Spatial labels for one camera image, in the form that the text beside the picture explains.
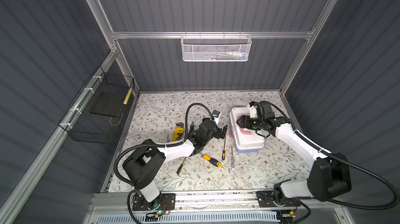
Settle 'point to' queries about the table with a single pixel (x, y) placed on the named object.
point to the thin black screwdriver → (180, 166)
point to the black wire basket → (94, 116)
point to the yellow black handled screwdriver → (212, 161)
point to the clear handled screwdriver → (232, 160)
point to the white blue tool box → (246, 140)
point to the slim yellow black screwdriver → (224, 151)
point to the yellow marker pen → (127, 96)
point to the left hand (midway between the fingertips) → (220, 122)
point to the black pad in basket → (109, 103)
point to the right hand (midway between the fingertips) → (243, 123)
